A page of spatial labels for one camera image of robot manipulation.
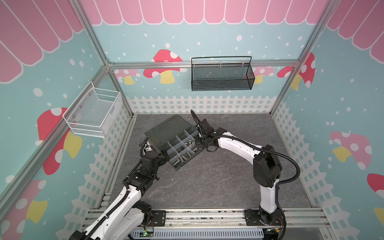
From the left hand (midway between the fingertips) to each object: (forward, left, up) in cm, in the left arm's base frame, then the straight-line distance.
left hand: (159, 154), depth 82 cm
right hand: (+10, -21, -2) cm, 23 cm away
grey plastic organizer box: (+18, -5, -9) cm, 21 cm away
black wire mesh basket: (+47, -34, +22) cm, 62 cm away
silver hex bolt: (+4, -13, -12) cm, 18 cm away
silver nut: (+17, -16, -12) cm, 26 cm away
